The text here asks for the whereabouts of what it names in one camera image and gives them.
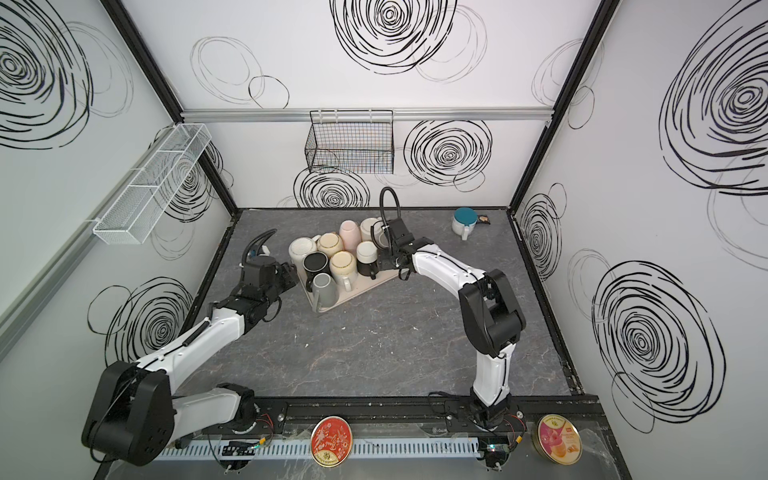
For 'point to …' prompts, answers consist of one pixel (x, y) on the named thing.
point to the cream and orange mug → (329, 242)
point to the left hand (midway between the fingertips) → (295, 267)
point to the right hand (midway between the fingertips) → (386, 258)
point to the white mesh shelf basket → (140, 207)
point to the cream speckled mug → (343, 268)
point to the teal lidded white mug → (464, 221)
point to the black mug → (314, 263)
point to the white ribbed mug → (298, 249)
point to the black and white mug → (367, 258)
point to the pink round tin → (558, 438)
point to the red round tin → (331, 441)
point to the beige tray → (362, 283)
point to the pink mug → (350, 234)
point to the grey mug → (324, 291)
